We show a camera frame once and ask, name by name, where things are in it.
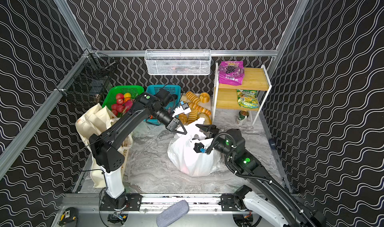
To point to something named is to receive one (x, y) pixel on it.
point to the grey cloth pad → (172, 213)
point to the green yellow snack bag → (248, 99)
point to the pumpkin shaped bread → (204, 97)
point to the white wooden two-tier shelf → (255, 79)
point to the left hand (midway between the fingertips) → (188, 133)
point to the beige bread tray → (202, 106)
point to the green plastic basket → (110, 98)
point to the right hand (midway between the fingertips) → (198, 127)
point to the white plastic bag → (181, 153)
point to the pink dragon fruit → (128, 104)
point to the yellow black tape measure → (70, 214)
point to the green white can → (242, 117)
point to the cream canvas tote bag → (92, 120)
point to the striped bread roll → (193, 115)
